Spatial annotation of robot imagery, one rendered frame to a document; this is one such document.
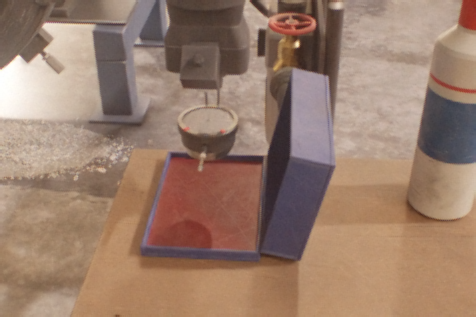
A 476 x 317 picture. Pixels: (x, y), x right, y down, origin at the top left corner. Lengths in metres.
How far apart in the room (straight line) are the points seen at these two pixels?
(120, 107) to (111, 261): 1.14
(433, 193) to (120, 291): 0.31
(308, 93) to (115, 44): 1.07
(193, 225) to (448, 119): 0.26
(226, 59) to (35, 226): 0.92
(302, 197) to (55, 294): 0.79
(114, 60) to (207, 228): 1.09
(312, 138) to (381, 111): 1.25
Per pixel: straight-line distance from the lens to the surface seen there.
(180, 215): 0.65
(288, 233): 0.58
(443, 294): 0.60
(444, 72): 0.60
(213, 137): 0.60
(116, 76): 1.69
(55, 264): 1.33
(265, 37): 1.09
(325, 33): 0.96
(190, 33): 0.57
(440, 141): 0.63
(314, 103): 0.61
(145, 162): 0.74
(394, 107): 1.83
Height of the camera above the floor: 0.88
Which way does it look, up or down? 34 degrees down
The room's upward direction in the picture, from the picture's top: straight up
